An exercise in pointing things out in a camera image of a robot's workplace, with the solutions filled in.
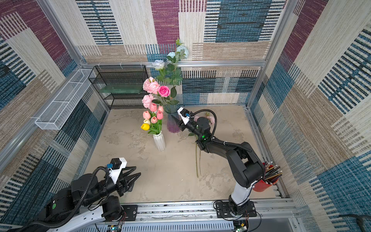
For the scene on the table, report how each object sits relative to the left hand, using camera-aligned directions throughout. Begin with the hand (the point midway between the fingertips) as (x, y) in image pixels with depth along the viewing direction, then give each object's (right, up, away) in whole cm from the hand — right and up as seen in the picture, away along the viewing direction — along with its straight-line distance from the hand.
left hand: (138, 171), depth 62 cm
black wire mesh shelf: (-25, +54, +39) cm, 71 cm away
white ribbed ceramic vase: (+4, +9, +25) cm, 27 cm away
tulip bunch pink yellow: (+4, +22, +9) cm, 24 cm away
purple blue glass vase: (+13, +22, +17) cm, 31 cm away
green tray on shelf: (-21, +43, +34) cm, 59 cm away
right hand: (+15, +26, +20) cm, 37 cm away
